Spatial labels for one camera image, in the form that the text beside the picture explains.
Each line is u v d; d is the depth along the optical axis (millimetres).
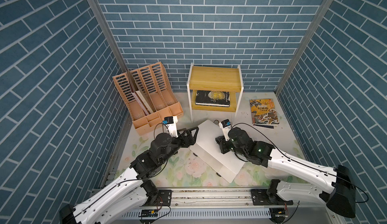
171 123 600
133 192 595
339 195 385
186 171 825
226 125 654
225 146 663
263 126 1003
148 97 1008
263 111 1075
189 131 600
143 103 883
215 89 784
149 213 720
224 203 737
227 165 661
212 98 937
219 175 804
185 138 597
